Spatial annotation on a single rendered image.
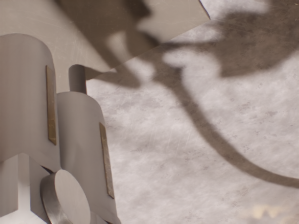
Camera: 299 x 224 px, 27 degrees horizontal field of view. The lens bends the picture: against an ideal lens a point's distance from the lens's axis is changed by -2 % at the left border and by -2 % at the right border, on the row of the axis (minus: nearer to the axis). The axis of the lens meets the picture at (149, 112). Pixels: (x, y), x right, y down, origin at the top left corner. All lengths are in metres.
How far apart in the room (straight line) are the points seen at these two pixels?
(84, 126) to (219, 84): 0.44
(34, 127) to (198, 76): 0.52
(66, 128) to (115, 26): 0.31
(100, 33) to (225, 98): 0.26
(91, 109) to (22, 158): 0.19
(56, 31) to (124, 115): 0.21
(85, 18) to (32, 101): 0.37
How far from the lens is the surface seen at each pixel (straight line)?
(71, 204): 0.46
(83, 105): 0.64
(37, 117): 0.52
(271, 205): 1.33
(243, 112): 1.08
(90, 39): 0.91
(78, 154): 0.59
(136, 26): 0.90
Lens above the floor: 0.71
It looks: 43 degrees down
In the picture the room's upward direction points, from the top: 169 degrees clockwise
